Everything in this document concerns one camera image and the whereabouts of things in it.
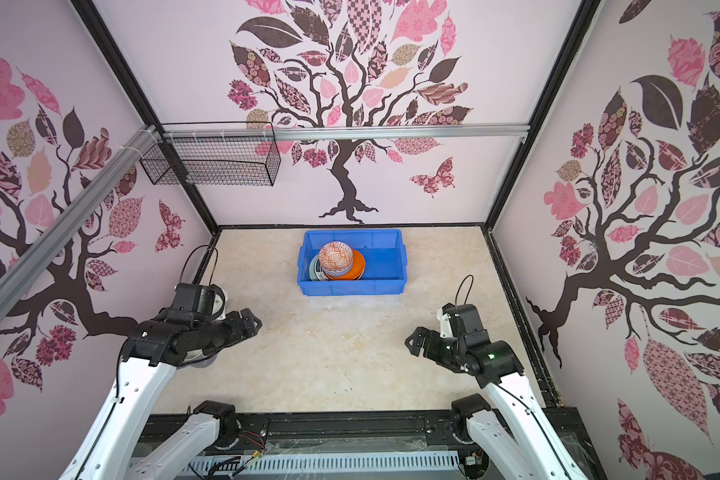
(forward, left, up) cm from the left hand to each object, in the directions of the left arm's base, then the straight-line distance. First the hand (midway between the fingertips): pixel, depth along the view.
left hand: (247, 335), depth 72 cm
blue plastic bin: (+35, -37, -16) cm, 53 cm away
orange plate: (+31, -27, -13) cm, 43 cm away
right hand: (0, -43, -5) cm, 44 cm away
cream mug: (0, +1, +16) cm, 16 cm away
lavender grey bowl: (+25, -20, -9) cm, 34 cm away
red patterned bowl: (+33, -19, -10) cm, 39 cm away
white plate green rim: (+29, -12, -14) cm, 34 cm away
